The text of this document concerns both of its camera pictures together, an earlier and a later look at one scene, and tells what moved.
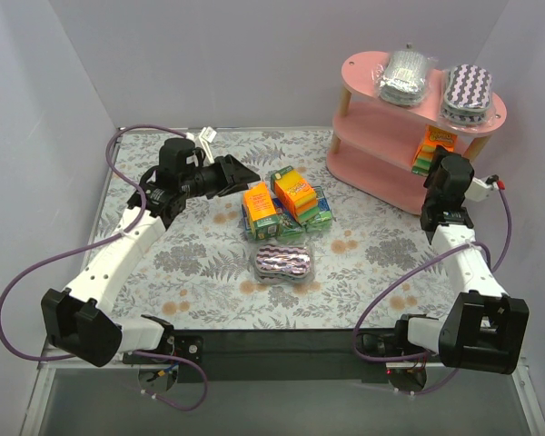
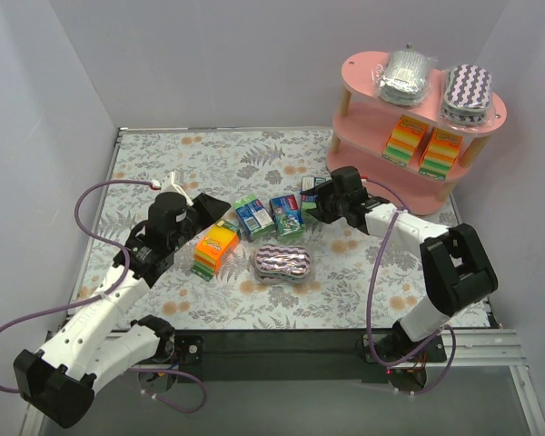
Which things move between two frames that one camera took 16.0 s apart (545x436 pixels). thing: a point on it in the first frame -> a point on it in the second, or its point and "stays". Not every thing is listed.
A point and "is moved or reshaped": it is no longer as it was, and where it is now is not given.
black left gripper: x=224 y=172 -> x=199 y=213
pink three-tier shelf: x=374 y=142 stays
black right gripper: x=437 y=160 -> x=322 y=205
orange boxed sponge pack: x=297 y=193 -> x=405 y=139
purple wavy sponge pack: x=468 y=95 stays
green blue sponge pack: x=324 y=210 is moved or reshaped
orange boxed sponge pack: x=259 y=215 -> x=221 y=240
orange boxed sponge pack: x=424 y=153 is moved or reshaped
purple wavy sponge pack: x=281 y=264 stays
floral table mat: x=302 y=249 stays
